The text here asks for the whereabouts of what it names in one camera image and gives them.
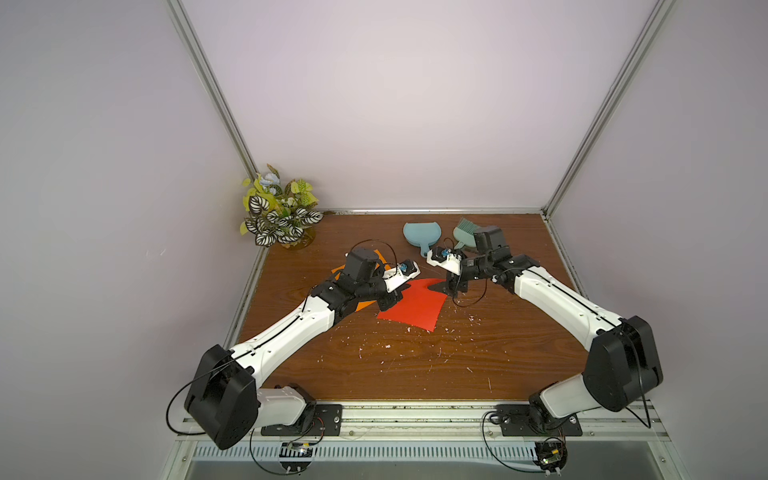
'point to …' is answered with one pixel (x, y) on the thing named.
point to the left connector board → (295, 456)
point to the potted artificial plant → (280, 213)
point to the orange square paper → (382, 260)
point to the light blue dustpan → (423, 234)
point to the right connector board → (551, 455)
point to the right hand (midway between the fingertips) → (433, 263)
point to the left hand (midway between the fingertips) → (410, 283)
